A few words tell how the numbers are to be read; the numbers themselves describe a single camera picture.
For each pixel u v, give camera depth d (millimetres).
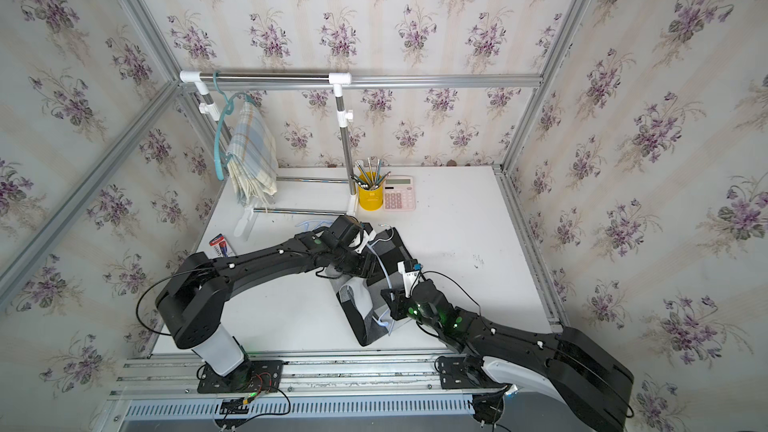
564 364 422
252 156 839
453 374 732
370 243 818
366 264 734
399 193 1105
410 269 732
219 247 956
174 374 749
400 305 705
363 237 717
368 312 754
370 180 1043
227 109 800
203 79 731
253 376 719
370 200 1033
